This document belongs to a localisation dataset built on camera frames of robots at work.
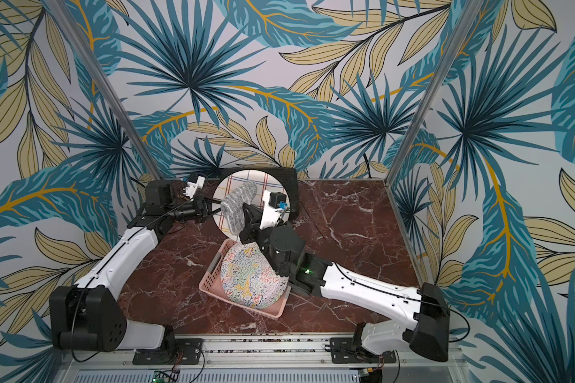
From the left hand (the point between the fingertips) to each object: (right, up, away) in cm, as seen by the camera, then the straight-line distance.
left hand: (225, 207), depth 75 cm
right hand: (+8, +1, -13) cm, 16 cm away
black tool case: (+19, +15, +39) cm, 46 cm away
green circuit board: (-19, -52, -4) cm, 55 cm away
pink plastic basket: (-7, -27, +9) cm, 30 cm away
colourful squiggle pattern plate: (+6, -26, +11) cm, 28 cm away
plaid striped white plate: (+12, +9, +6) cm, 16 cm away
